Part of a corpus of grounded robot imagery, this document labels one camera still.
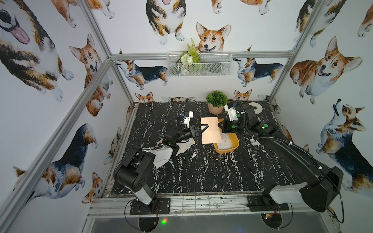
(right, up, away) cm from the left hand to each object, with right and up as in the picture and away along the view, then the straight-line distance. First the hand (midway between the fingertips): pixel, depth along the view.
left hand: (210, 126), depth 75 cm
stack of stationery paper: (+12, -13, +21) cm, 28 cm away
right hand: (+3, +1, -1) cm, 3 cm away
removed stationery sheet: (-15, -15, +21) cm, 30 cm away
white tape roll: (+43, +10, +42) cm, 62 cm away
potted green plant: (+7, +16, +26) cm, 31 cm away
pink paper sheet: (+1, -4, +2) cm, 5 cm away
